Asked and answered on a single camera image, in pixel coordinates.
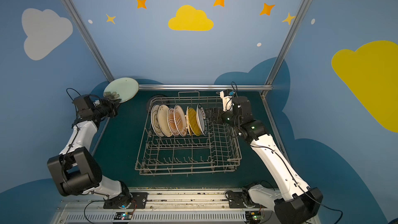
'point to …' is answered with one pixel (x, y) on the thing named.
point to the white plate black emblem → (154, 121)
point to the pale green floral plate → (127, 88)
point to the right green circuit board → (253, 216)
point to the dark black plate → (157, 99)
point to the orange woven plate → (187, 122)
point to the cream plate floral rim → (162, 118)
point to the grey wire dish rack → (216, 152)
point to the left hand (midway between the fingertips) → (123, 97)
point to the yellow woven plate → (194, 121)
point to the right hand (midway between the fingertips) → (213, 108)
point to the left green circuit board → (123, 215)
